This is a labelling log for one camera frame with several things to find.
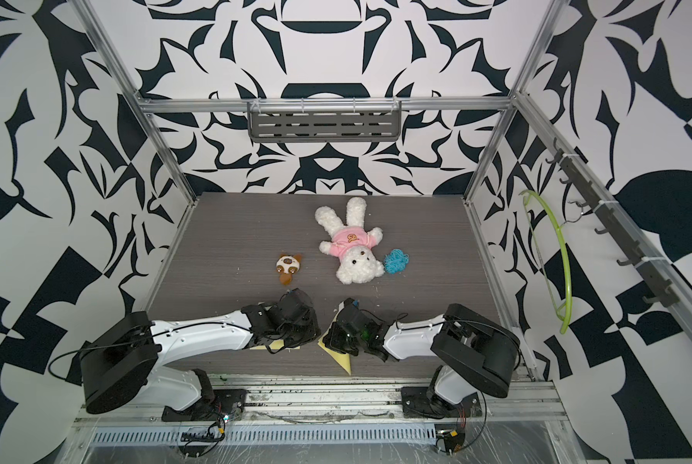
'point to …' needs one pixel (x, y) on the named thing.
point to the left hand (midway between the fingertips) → (325, 326)
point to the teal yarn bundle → (396, 261)
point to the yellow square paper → (342, 358)
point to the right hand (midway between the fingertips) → (320, 338)
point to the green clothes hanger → (565, 311)
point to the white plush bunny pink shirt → (353, 246)
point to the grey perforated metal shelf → (325, 126)
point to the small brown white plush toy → (287, 265)
